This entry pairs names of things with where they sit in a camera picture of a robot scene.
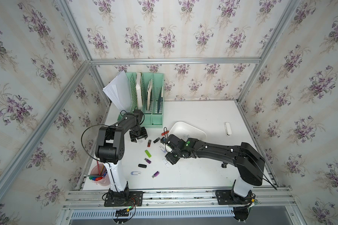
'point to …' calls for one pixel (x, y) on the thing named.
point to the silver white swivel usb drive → (135, 173)
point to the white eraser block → (228, 129)
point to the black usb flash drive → (142, 165)
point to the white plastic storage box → (184, 131)
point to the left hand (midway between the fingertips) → (143, 139)
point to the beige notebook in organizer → (149, 92)
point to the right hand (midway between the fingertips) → (171, 155)
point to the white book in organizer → (139, 91)
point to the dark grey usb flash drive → (156, 140)
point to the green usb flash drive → (148, 153)
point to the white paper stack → (119, 89)
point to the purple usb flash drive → (155, 175)
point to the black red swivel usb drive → (149, 143)
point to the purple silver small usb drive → (148, 161)
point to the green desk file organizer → (146, 93)
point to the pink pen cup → (99, 174)
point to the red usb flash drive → (165, 132)
